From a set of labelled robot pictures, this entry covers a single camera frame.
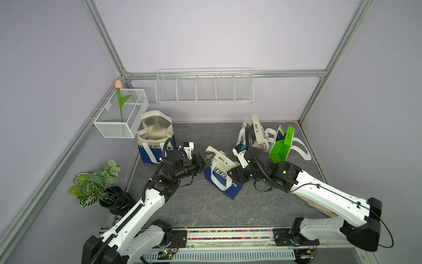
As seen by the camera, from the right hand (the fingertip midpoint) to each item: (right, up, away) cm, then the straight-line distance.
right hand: (233, 167), depth 72 cm
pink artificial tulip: (-57, +32, +12) cm, 66 cm away
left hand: (-8, +4, -1) cm, 10 cm away
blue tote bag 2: (-8, -4, +6) cm, 11 cm away
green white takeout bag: (+24, +11, +3) cm, 26 cm away
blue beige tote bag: (-42, +18, +21) cm, 50 cm away
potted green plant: (-57, -7, -3) cm, 58 cm away
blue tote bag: (+14, +13, +7) cm, 21 cm away
